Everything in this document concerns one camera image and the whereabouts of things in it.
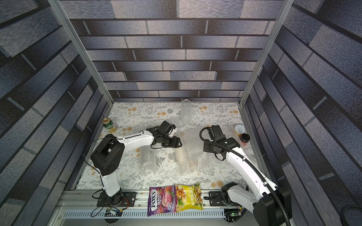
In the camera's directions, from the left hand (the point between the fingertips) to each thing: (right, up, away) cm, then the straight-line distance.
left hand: (179, 144), depth 89 cm
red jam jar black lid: (+44, +3, +3) cm, 44 cm away
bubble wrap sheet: (+7, -8, -4) cm, 12 cm away
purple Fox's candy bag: (-9, -25, -18) cm, 32 cm away
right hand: (+17, +1, -8) cm, 19 cm away
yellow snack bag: (+5, -24, -18) cm, 30 cm away
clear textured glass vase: (+5, +18, +11) cm, 22 cm away
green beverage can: (-50, +13, +5) cm, 51 cm away
